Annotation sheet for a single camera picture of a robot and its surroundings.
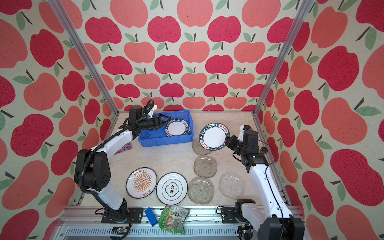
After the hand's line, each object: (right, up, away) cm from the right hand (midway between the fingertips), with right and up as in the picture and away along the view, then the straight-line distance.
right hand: (230, 137), depth 80 cm
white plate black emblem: (-33, -29, +2) cm, 44 cm away
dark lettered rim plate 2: (-9, 0, +6) cm, 11 cm away
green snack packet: (-31, -39, -8) cm, 50 cm away
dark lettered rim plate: (-33, +5, +28) cm, 43 cm away
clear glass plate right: (+2, -28, +4) cm, 28 cm away
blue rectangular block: (-42, -40, -6) cm, 58 cm away
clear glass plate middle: (-13, -19, +12) cm, 26 cm away
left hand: (-34, +9, +5) cm, 35 cm away
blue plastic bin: (-45, -2, +26) cm, 52 cm away
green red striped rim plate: (-24, +3, +25) cm, 35 cm away
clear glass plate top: (-17, -9, +19) cm, 27 cm away
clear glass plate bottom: (-16, -30, +2) cm, 34 cm away
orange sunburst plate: (-51, -26, +5) cm, 57 cm away
